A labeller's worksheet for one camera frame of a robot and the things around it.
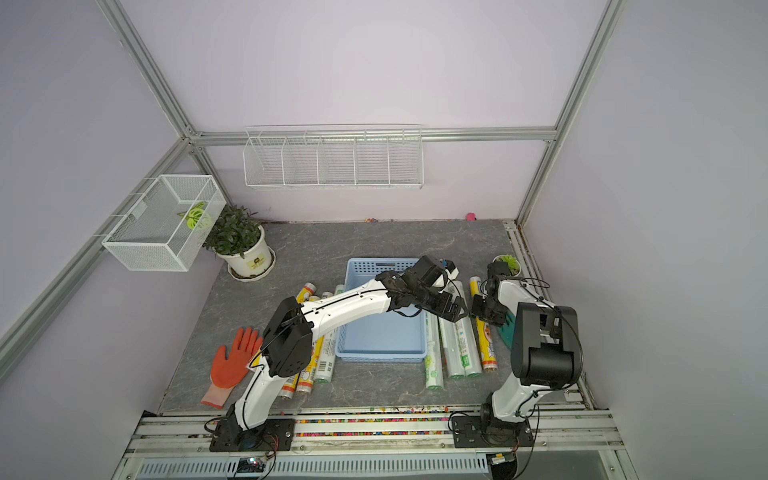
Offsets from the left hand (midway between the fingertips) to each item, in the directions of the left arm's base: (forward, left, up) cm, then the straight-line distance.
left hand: (457, 311), depth 81 cm
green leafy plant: (+31, +65, +5) cm, 72 cm away
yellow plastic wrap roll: (-3, -9, -9) cm, 13 cm away
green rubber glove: (-1, -17, -12) cm, 21 cm away
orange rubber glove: (-7, +66, -14) cm, 67 cm away
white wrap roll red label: (-7, +1, -9) cm, 12 cm away
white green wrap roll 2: (-5, -3, -9) cm, 11 cm away
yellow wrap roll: (-12, +42, -10) cm, 45 cm away
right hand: (+5, -11, -13) cm, 18 cm away
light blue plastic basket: (0, +16, -14) cm, 21 cm away
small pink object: (+50, -19, -14) cm, 55 cm away
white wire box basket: (+26, +79, +13) cm, 84 cm away
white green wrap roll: (-9, +7, -9) cm, 15 cm away
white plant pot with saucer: (+27, +63, -8) cm, 69 cm away
